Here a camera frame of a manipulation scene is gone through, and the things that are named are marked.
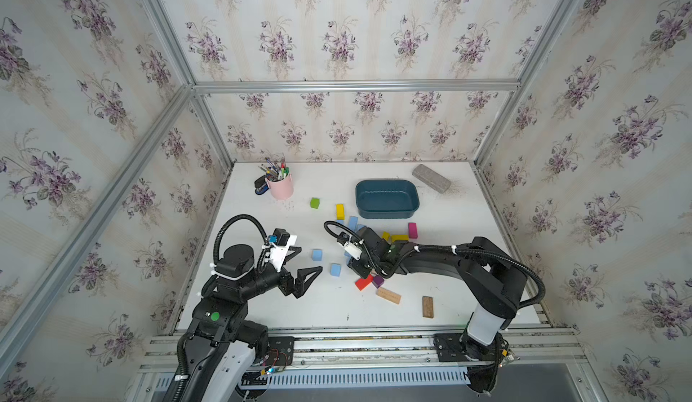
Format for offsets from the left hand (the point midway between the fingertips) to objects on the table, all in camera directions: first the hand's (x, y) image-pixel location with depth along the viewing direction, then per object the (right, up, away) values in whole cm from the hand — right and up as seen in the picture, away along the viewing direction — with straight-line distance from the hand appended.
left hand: (310, 259), depth 68 cm
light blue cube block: (-1, -5, +23) cm, 24 cm away
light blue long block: (+12, +5, +33) cm, 36 cm away
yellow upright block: (+7, +9, +34) cm, 36 cm away
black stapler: (-26, +20, +40) cm, 51 cm away
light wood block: (+22, -15, +15) cm, 31 cm away
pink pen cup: (-16, +18, +37) cm, 44 cm away
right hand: (+12, -6, +22) cm, 26 cm away
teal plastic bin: (+26, +14, +43) cm, 52 cm away
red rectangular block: (+15, -13, +18) cm, 26 cm away
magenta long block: (+34, +3, +31) cm, 46 cm away
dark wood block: (+34, -18, +13) cm, 40 cm away
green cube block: (-4, +12, +38) cm, 40 cm away
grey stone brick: (+45, +22, +44) cm, 67 cm away
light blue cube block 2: (+5, -9, +20) cm, 23 cm away
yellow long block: (+24, +1, +29) cm, 37 cm away
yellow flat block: (+29, 0, +30) cm, 41 cm away
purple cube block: (+19, -11, +16) cm, 28 cm away
